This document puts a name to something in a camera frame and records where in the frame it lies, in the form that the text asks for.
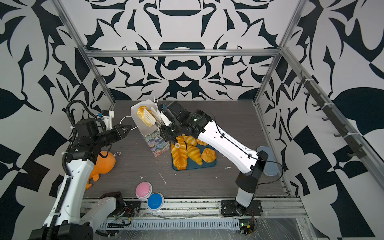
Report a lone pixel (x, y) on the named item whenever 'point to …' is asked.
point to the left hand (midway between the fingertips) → (130, 124)
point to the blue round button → (155, 201)
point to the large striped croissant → (193, 152)
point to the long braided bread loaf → (179, 153)
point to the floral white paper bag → (152, 135)
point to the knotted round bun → (208, 155)
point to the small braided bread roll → (140, 113)
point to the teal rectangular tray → (191, 165)
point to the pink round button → (143, 190)
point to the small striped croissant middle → (189, 140)
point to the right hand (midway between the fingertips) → (161, 133)
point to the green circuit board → (245, 226)
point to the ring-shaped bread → (201, 142)
